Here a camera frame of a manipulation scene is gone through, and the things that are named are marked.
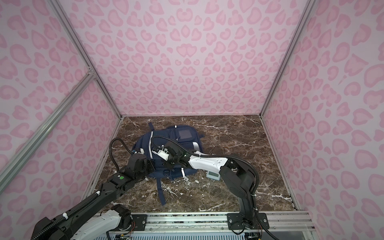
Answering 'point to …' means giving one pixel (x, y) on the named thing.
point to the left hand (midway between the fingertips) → (156, 160)
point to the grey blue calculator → (213, 175)
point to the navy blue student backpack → (162, 171)
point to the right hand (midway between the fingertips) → (164, 157)
